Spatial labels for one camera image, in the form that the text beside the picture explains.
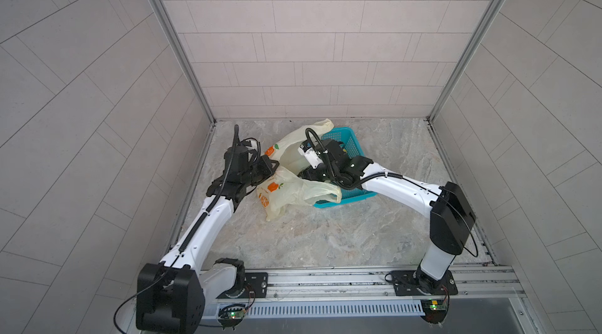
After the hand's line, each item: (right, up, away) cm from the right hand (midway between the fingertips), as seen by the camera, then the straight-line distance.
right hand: (302, 174), depth 80 cm
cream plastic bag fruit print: (-5, -3, -9) cm, 11 cm away
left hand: (-6, +5, -2) cm, 8 cm away
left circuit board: (-19, -37, -16) cm, 44 cm away
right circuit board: (+39, -37, -13) cm, 56 cm away
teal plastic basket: (+19, +12, +20) cm, 30 cm away
